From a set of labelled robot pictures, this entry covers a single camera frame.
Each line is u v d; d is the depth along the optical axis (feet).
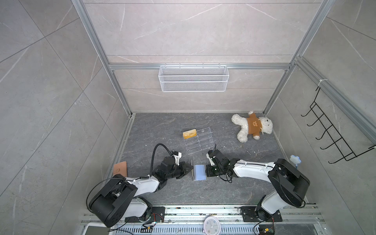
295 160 2.24
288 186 1.46
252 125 3.33
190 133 3.13
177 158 2.64
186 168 2.62
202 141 3.33
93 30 2.48
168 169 2.25
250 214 2.45
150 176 1.94
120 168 2.90
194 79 3.31
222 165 2.25
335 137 2.16
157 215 2.37
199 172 2.82
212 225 2.25
